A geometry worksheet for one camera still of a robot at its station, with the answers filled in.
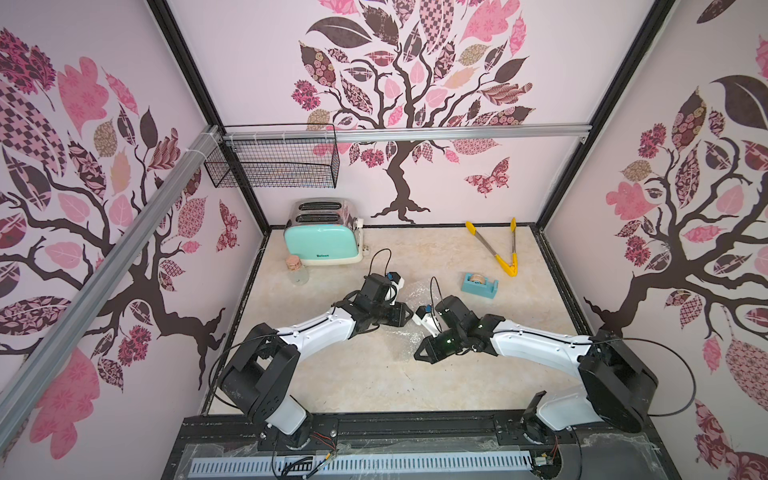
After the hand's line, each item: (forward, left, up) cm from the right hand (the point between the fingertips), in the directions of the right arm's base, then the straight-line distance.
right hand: (414, 354), depth 80 cm
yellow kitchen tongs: (+32, -37, -5) cm, 50 cm away
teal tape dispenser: (+24, -23, -3) cm, 34 cm away
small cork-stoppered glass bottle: (+28, +38, +1) cm, 47 cm away
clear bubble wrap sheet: (+16, -3, +5) cm, 17 cm away
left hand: (+10, +1, +1) cm, 10 cm away
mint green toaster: (+38, +28, +10) cm, 49 cm away
